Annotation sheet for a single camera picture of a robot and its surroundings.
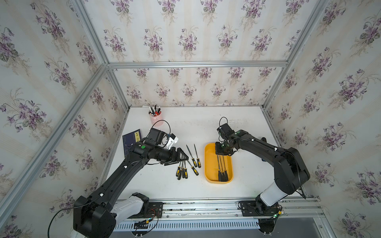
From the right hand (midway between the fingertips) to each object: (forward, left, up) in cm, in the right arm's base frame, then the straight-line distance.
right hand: (217, 152), depth 88 cm
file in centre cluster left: (-10, +21, -5) cm, 23 cm away
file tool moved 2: (-6, -3, -5) cm, 9 cm away
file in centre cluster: (-12, +22, -4) cm, 25 cm away
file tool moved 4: (-10, 0, -3) cm, 10 cm away
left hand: (-11, +19, +13) cm, 26 cm away
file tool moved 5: (-9, +23, -4) cm, 25 cm away
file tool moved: (-14, -4, -4) cm, 15 cm away
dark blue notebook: (+12, +59, -5) cm, 60 cm away
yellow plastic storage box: (-6, +4, -6) cm, 9 cm away
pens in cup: (+29, +44, +4) cm, 53 cm away
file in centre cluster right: (-10, +19, -5) cm, 22 cm away
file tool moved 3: (-11, -2, -5) cm, 12 cm away
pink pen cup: (+24, +40, +3) cm, 47 cm away
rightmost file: (-4, +14, -5) cm, 16 cm away
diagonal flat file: (-9, +14, -5) cm, 17 cm away
